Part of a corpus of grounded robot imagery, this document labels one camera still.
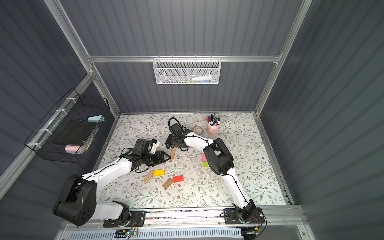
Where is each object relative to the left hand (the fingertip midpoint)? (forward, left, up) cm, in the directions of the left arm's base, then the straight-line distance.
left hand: (168, 159), depth 85 cm
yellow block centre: (-4, +6, -9) cm, 12 cm away
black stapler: (+16, +2, -5) cm, 17 cm away
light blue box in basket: (+16, +39, +18) cm, 46 cm away
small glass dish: (+28, -18, -8) cm, 34 cm away
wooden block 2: (+9, -1, -8) cm, 12 cm away
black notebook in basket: (+2, +40, +23) cm, 46 cm away
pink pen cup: (+23, -28, +1) cm, 36 cm away
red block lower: (-7, -5, -11) cm, 14 cm away
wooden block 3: (-11, +1, -8) cm, 14 cm away
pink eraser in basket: (-5, +39, +21) cm, 45 cm away
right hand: (+15, -2, -7) cm, 16 cm away
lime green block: (+1, -22, -7) cm, 23 cm away
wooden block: (-6, +12, -8) cm, 16 cm away
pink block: (+4, -21, -6) cm, 22 cm away
